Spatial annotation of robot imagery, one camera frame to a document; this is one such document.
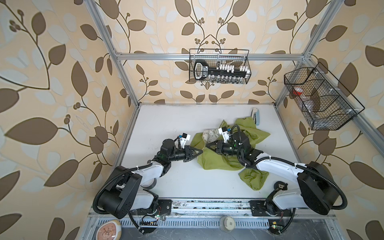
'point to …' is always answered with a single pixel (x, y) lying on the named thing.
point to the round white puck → (227, 224)
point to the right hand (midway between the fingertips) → (206, 147)
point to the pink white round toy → (111, 230)
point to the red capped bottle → (298, 91)
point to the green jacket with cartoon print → (213, 160)
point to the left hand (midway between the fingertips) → (203, 153)
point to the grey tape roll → (149, 184)
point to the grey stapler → (255, 114)
